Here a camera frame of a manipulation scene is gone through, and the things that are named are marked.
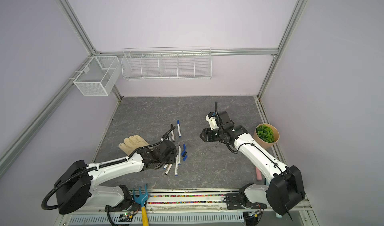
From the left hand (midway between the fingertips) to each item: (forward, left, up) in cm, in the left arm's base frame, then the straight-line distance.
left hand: (172, 157), depth 84 cm
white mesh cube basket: (+51, +49, +20) cm, 73 cm away
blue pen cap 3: (+5, -5, -6) cm, 9 cm away
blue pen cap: (+29, -2, -6) cm, 29 cm away
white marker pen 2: (-4, -2, -4) cm, 6 cm away
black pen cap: (+24, +3, -5) cm, 25 cm away
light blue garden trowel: (-31, -50, -2) cm, 59 cm away
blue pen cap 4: (+1, -6, -5) cm, 8 cm away
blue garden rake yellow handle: (-20, +15, -3) cm, 25 cm away
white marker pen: (-7, +4, -4) cm, 9 cm away
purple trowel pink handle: (-12, -47, -3) cm, 49 cm away
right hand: (+6, -18, +11) cm, 22 cm away
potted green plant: (+6, -54, +7) cm, 54 cm away
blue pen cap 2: (+9, -6, -5) cm, 12 cm away
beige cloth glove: (+13, +26, -4) cm, 29 cm away
